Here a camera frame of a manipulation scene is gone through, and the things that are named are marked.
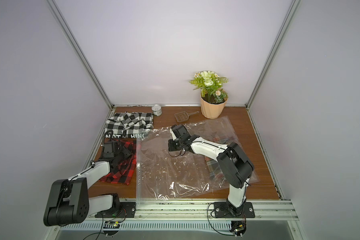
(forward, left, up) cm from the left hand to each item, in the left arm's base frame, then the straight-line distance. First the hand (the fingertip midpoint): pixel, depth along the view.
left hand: (129, 149), depth 92 cm
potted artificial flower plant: (+36, -55, +13) cm, 67 cm away
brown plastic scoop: (+31, -34, -3) cm, 46 cm away
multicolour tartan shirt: (-10, -51, -1) cm, 52 cm away
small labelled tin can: (+32, -13, +3) cm, 35 cm away
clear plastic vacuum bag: (-14, -23, -4) cm, 27 cm away
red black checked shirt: (-15, 0, -1) cm, 15 cm away
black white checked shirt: (+21, +8, -2) cm, 23 cm away
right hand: (+3, -25, +7) cm, 26 cm away
